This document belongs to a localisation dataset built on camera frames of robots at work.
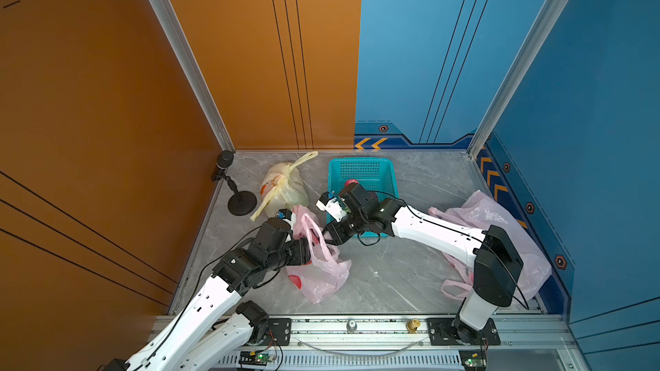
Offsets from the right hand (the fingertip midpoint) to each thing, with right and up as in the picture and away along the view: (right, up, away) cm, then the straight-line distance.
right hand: (324, 236), depth 76 cm
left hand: (-4, -2, -1) cm, 5 cm away
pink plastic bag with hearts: (+48, +7, +3) cm, 49 cm away
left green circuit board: (-16, -32, -6) cm, 36 cm away
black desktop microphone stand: (-35, +7, +25) cm, 43 cm away
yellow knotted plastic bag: (-16, +14, +15) cm, 26 cm away
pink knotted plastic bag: (+1, -8, -10) cm, 12 cm away
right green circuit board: (+42, -33, -5) cm, 54 cm away
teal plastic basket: (+21, +18, +32) cm, 43 cm away
